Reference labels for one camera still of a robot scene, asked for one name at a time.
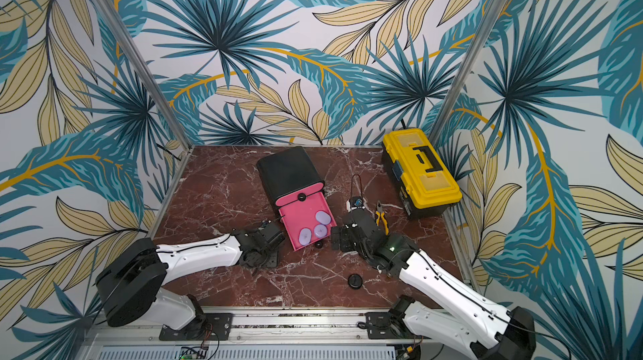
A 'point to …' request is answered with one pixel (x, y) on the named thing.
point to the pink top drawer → (300, 194)
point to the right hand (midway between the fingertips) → (344, 230)
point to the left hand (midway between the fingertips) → (269, 262)
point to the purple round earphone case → (321, 230)
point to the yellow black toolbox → (424, 183)
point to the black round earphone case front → (355, 280)
